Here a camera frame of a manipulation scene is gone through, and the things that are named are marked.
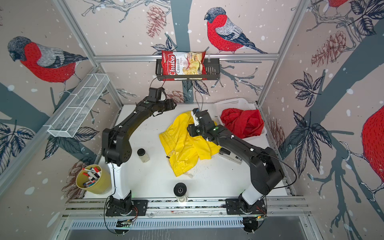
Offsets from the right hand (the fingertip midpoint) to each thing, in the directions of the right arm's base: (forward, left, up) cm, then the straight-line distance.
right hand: (188, 128), depth 85 cm
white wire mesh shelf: (-8, +57, +16) cm, 60 cm away
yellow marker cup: (-29, +46, -4) cm, 54 cm away
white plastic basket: (+31, -36, -10) cm, 49 cm away
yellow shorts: (-7, +5, -12) cm, 15 cm away
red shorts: (+9, -34, -6) cm, 35 cm away
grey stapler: (-9, -25, -14) cm, 30 cm away
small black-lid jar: (-14, +26, -8) cm, 30 cm away
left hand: (+16, +11, +4) cm, 20 cm away
